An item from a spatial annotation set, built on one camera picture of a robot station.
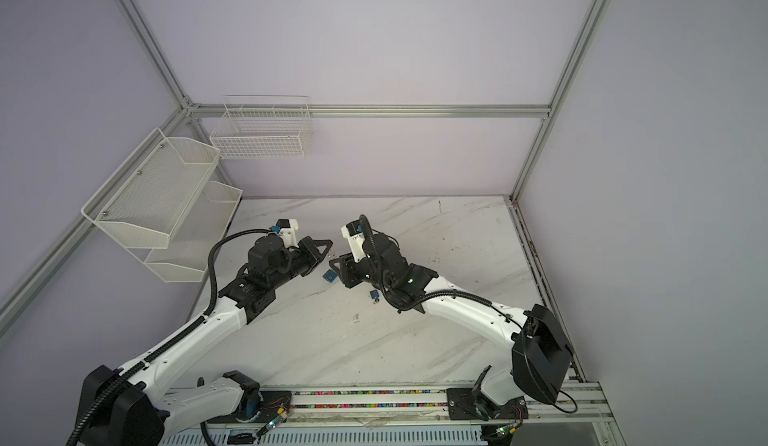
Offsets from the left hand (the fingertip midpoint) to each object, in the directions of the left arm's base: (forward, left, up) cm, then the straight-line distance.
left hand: (333, 243), depth 77 cm
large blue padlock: (+3, +5, -22) cm, 23 cm away
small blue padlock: (-3, -10, -23) cm, 26 cm away
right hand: (-5, -1, 0) cm, 6 cm away
